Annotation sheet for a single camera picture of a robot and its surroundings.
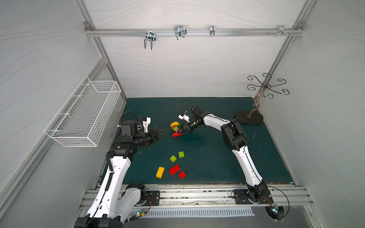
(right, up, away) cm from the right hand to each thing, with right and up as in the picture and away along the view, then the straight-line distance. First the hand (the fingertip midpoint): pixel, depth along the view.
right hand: (178, 132), depth 98 cm
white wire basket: (-46, +10, -29) cm, 56 cm away
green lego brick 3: (-2, +2, -1) cm, 3 cm away
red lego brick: (-1, -2, -2) cm, 3 cm away
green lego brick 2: (+2, -13, -10) cm, 16 cm away
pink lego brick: (-1, +2, -2) cm, 3 cm away
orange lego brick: (-4, +3, 0) cm, 6 cm away
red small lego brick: (+3, -22, -18) cm, 29 cm away
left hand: (-6, +3, -26) cm, 27 cm away
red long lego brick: (-2, -20, -16) cm, 26 cm away
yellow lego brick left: (-10, -21, -17) cm, 29 cm away
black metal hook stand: (+57, +10, +9) cm, 59 cm away
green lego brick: (-3, -15, -12) cm, 19 cm away
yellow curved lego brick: (-3, +6, 0) cm, 6 cm away
